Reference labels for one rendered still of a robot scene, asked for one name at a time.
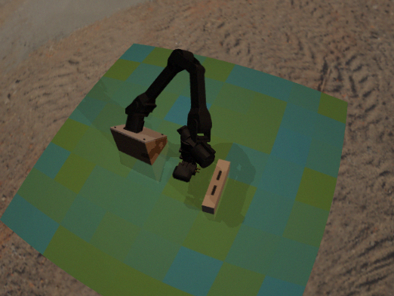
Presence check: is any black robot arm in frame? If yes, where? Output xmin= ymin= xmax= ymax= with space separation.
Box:
xmin=124 ymin=49 xmax=216 ymax=168

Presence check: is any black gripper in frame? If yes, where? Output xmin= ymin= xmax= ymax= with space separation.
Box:
xmin=172 ymin=147 xmax=195 ymax=183

